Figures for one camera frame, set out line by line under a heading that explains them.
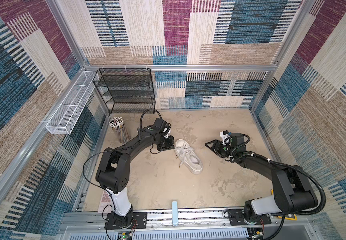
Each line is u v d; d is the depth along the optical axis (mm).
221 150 796
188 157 871
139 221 734
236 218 729
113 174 473
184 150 893
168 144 794
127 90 1110
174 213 734
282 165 479
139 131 661
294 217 729
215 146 811
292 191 440
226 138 832
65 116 940
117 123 893
